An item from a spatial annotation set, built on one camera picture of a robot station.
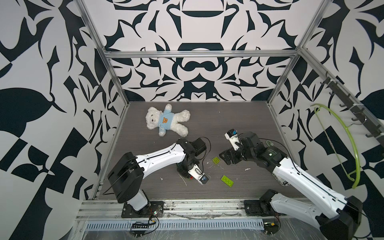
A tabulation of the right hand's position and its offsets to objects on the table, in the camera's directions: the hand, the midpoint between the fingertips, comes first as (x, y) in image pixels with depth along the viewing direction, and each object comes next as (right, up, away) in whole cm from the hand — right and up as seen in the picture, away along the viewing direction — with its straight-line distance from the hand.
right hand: (225, 150), depth 77 cm
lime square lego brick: (-3, -9, +12) cm, 15 cm away
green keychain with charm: (+32, 0, +20) cm, 38 cm away
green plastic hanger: (+46, -4, -19) cm, 50 cm away
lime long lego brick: (+3, -18, +6) cm, 20 cm away
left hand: (-18, -10, +5) cm, 21 cm away
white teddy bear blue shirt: (-35, +14, +22) cm, 44 cm away
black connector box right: (+20, -35, -6) cm, 41 cm away
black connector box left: (-42, -36, -4) cm, 55 cm away
